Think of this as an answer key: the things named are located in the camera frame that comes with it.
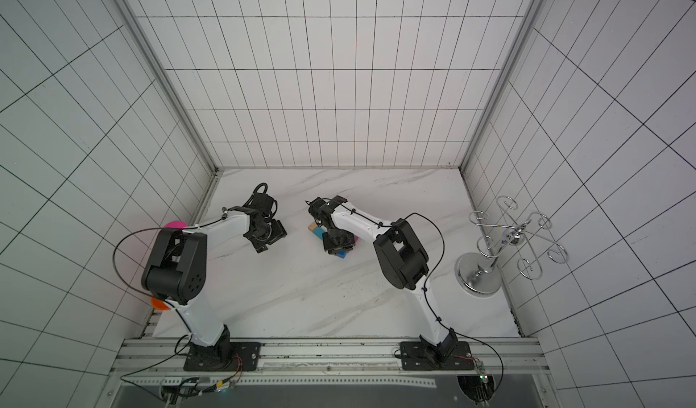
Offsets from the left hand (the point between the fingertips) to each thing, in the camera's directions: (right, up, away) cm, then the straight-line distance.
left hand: (276, 242), depth 95 cm
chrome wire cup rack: (+68, -8, -10) cm, 70 cm away
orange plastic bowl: (-29, -14, -19) cm, 37 cm away
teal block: (+15, +3, +4) cm, 16 cm away
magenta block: (+28, +3, -9) cm, 30 cm away
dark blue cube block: (+24, -3, -6) cm, 25 cm away
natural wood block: (+13, +5, +4) cm, 14 cm away
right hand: (+23, 0, -1) cm, 23 cm away
